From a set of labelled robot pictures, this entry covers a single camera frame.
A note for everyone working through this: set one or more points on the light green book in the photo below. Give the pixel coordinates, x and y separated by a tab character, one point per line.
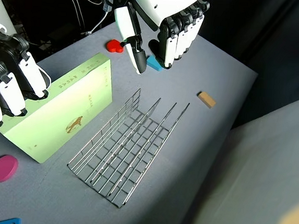
60	114

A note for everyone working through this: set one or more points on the pink round disc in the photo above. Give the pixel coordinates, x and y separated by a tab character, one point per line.
3	168

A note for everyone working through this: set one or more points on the red heart block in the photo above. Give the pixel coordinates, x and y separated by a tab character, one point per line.
113	46

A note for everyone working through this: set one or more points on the blue rounded block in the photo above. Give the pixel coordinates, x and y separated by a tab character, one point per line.
153	63

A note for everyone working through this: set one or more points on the blue block with hole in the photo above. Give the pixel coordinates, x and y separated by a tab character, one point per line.
11	221

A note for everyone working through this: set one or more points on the grey table cloth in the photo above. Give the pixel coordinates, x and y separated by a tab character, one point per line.
188	147

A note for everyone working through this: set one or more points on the tan wooden block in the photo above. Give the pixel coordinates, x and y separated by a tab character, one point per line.
207	99

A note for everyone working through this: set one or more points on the grey blurred foreground surface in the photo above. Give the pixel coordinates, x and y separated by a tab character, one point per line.
252	165

